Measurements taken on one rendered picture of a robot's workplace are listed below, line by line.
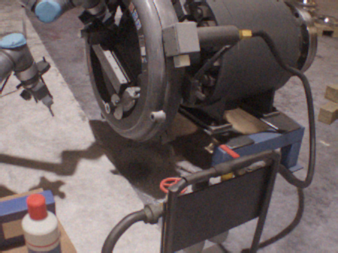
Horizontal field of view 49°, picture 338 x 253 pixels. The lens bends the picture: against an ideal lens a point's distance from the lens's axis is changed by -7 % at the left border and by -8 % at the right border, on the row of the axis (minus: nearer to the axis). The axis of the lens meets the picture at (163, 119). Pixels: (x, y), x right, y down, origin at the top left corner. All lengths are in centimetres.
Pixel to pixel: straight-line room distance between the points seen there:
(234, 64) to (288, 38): 37
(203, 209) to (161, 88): 53
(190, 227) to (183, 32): 63
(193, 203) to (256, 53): 93
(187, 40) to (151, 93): 26
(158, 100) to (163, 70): 12
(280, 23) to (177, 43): 75
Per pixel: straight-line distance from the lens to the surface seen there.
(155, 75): 142
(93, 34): 173
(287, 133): 200
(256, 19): 183
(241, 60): 174
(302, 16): 221
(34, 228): 68
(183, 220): 107
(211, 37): 140
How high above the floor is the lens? 110
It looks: 26 degrees down
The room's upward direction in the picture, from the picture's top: 3 degrees clockwise
